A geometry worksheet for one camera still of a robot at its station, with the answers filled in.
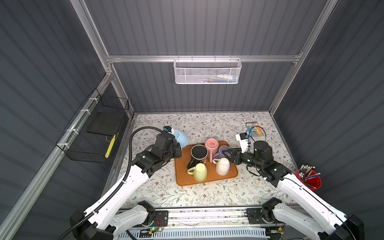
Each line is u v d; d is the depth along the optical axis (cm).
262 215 71
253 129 108
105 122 77
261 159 58
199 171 79
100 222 38
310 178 75
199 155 85
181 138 74
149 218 64
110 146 69
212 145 89
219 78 91
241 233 71
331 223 40
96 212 39
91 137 71
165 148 54
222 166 82
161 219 72
